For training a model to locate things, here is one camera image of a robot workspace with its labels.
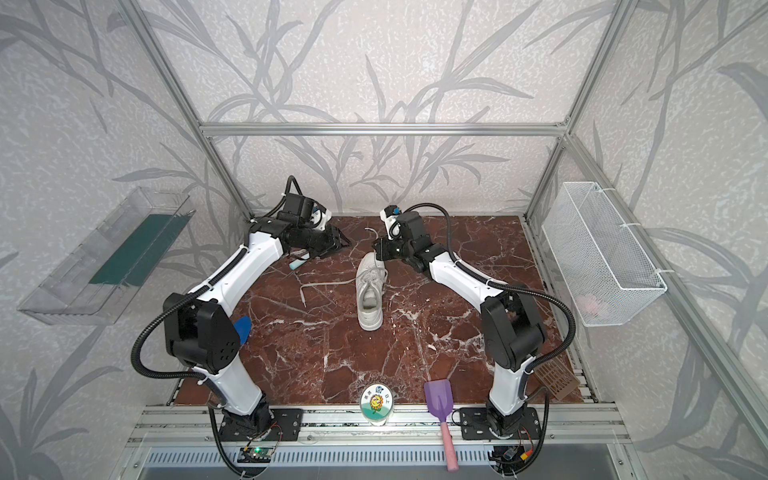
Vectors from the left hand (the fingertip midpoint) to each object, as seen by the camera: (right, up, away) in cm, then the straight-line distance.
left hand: (353, 235), depth 84 cm
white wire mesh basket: (+56, -8, -23) cm, 62 cm away
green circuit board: (-22, -54, -12) cm, 59 cm away
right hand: (+6, 0, +3) cm, 6 cm away
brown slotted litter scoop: (+56, -39, -3) cm, 69 cm away
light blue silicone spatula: (-24, -10, +21) cm, 34 cm away
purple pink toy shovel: (+24, -42, -6) cm, 49 cm away
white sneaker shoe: (+4, -13, +8) cm, 16 cm away
